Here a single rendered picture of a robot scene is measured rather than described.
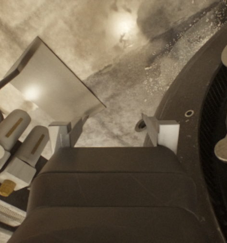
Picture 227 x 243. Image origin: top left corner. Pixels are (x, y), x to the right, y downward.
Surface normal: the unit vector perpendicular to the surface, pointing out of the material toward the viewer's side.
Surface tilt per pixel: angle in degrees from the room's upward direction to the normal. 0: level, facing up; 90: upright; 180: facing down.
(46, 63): 0
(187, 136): 90
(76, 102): 0
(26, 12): 0
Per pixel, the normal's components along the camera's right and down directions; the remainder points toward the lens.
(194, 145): -0.63, -0.64
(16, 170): 0.77, -0.41
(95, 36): -0.13, 0.65
